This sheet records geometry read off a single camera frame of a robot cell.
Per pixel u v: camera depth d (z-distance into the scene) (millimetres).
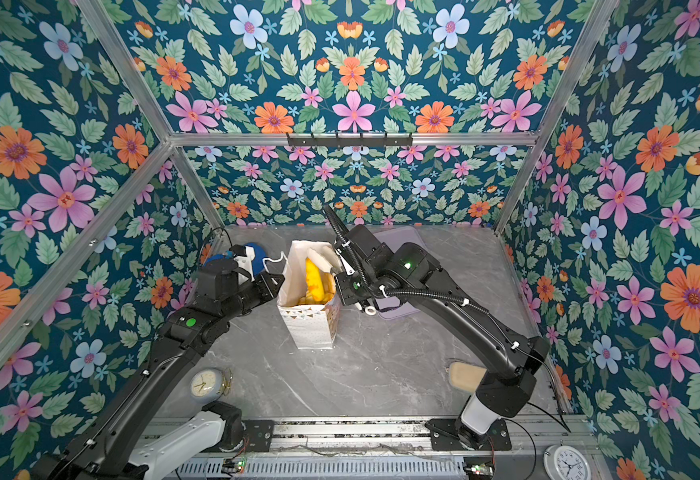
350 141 930
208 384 777
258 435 735
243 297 601
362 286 530
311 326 761
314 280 759
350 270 568
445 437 721
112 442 392
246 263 655
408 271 420
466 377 812
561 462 673
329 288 821
